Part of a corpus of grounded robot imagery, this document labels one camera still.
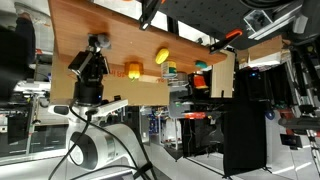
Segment white labelled can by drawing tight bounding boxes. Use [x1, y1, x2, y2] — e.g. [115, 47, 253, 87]
[160, 60, 178, 80]

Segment black curtain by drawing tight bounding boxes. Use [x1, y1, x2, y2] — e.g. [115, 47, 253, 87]
[222, 99, 268, 178]

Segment black bar clamp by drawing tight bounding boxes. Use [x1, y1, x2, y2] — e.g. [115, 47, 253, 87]
[138, 0, 165, 31]

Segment printed marker tag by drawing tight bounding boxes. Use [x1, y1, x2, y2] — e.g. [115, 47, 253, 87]
[243, 9, 272, 33]

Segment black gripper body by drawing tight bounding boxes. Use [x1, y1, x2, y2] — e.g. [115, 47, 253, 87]
[78, 50, 111, 85]

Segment person in dark clothes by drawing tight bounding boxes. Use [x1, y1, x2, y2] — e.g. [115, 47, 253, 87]
[0, 11, 37, 103]

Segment yellow lemon toy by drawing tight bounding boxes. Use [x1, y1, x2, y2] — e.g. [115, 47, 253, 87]
[154, 47, 170, 65]

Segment brown cardboard box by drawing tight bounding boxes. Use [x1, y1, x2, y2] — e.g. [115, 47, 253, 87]
[237, 34, 285, 66]

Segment orange handled bar clamp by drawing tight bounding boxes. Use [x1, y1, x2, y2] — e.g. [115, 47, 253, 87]
[209, 28, 244, 55]

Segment teal round toy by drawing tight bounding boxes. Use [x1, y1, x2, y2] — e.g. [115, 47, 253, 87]
[194, 60, 208, 70]

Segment silver round tin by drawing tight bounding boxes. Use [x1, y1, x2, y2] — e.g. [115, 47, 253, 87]
[169, 71, 190, 88]

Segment blue round object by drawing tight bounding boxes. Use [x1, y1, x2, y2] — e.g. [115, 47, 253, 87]
[265, 110, 276, 121]

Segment light wooden panel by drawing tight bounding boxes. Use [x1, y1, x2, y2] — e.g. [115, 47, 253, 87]
[210, 49, 236, 99]

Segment red and black device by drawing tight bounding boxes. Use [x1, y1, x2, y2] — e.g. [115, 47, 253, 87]
[192, 74, 210, 90]

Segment black perforated board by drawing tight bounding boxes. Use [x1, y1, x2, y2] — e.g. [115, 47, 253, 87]
[159, 0, 303, 51]

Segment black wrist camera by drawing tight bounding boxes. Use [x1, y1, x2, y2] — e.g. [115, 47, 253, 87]
[67, 50, 94, 76]

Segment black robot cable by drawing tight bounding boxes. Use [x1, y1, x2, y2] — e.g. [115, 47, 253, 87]
[47, 97, 158, 180]

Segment orange and yellow toy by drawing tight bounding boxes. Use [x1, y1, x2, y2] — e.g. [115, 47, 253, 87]
[124, 61, 145, 81]

